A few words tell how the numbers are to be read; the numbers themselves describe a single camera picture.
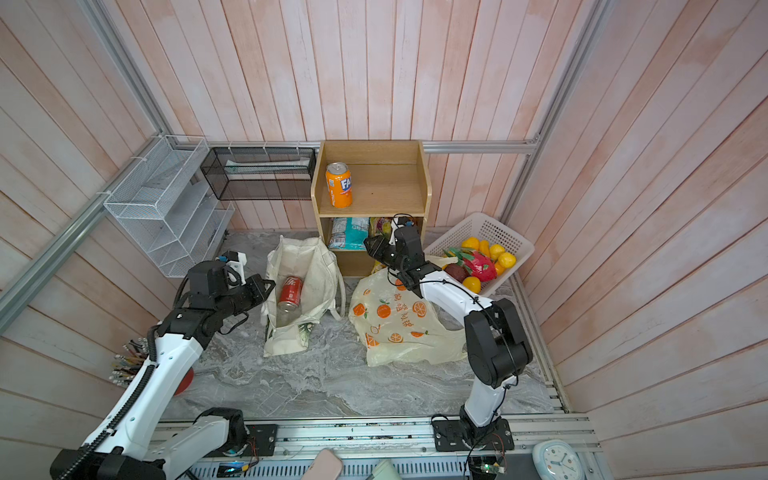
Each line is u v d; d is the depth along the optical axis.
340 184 0.75
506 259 1.01
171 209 0.75
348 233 0.93
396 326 0.91
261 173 0.91
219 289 0.60
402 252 0.70
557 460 0.69
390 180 0.91
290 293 0.95
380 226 0.95
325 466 0.69
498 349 0.48
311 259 0.90
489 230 1.12
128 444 0.39
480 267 0.98
